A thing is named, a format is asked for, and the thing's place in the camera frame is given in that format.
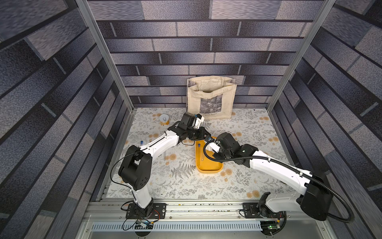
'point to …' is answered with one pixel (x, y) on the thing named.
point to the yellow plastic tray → (203, 165)
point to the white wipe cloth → (208, 147)
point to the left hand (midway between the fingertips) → (211, 134)
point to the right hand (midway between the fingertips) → (213, 146)
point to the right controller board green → (269, 227)
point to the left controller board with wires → (143, 227)
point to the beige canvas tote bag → (213, 97)
